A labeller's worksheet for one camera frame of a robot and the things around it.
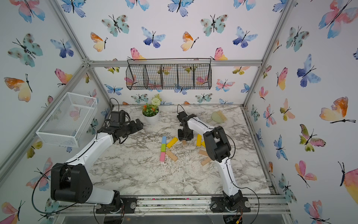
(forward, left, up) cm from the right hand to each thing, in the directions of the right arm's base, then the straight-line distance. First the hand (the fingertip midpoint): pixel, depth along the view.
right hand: (183, 138), depth 99 cm
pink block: (-14, +13, -2) cm, 19 cm away
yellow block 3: (-3, -14, -1) cm, 14 cm away
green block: (-8, +13, -1) cm, 15 cm away
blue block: (-2, +14, -1) cm, 14 cm away
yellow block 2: (-1, -11, -1) cm, 11 cm away
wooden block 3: (-10, -14, -2) cm, 17 cm away
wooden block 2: (-2, -1, -1) cm, 3 cm away
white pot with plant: (+11, +23, +14) cm, 28 cm away
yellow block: (-3, +8, -1) cm, 9 cm away
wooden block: (-13, +7, 0) cm, 15 cm away
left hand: (-1, +27, +15) cm, 31 cm away
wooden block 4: (-14, -16, -2) cm, 22 cm away
